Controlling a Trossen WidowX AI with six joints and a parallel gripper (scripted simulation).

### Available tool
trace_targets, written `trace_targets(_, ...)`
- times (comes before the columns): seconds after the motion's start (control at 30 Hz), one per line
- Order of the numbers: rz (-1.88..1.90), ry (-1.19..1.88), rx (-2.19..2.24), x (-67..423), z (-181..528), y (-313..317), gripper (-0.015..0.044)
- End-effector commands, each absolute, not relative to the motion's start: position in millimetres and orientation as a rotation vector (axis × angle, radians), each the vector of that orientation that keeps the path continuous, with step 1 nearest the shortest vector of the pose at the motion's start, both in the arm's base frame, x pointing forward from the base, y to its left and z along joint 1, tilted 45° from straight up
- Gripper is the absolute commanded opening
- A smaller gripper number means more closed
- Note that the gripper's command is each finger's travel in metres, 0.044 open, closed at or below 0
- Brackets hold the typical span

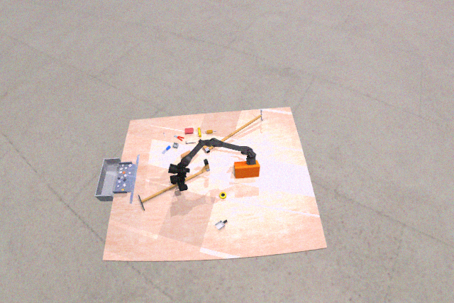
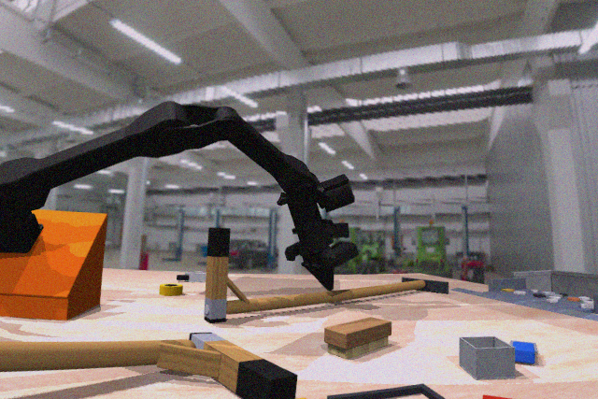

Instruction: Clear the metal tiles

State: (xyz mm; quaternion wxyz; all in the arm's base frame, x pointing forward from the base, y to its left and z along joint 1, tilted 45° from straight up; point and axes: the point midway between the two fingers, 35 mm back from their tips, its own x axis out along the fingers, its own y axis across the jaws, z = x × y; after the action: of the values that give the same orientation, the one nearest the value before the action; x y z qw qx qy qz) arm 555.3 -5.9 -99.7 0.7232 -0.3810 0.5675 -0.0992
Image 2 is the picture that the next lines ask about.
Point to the dark grey l-shaped bar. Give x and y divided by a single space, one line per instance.
388 393

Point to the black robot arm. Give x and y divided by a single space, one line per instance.
162 131

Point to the blue-handled scraper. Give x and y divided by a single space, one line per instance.
524 351

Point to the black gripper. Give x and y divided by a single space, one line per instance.
319 258

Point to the yellow ring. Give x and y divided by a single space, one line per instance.
171 289

